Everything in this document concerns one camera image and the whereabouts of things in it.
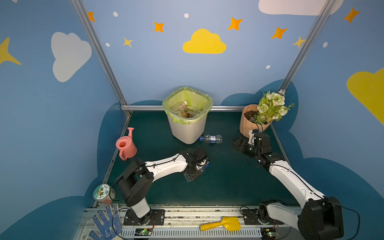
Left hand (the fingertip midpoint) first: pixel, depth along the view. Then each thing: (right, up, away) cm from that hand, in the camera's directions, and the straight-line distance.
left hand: (196, 172), depth 86 cm
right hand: (+24, +18, -1) cm, 30 cm away
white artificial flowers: (+46, +39, +2) cm, 60 cm away
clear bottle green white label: (-2, +38, +13) cm, 40 cm away
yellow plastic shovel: (+18, -21, -13) cm, 31 cm away
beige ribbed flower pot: (+33, +28, +10) cm, 45 cm away
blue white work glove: (-43, -22, -15) cm, 50 cm away
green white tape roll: (-48, -7, -12) cm, 50 cm away
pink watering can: (-42, +15, +2) cm, 45 cm away
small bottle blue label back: (+11, +19, +15) cm, 26 cm away
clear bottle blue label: (-5, -1, -4) cm, 7 cm away
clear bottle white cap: (-11, +40, +8) cm, 42 cm away
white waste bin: (-5, +23, +5) cm, 24 cm away
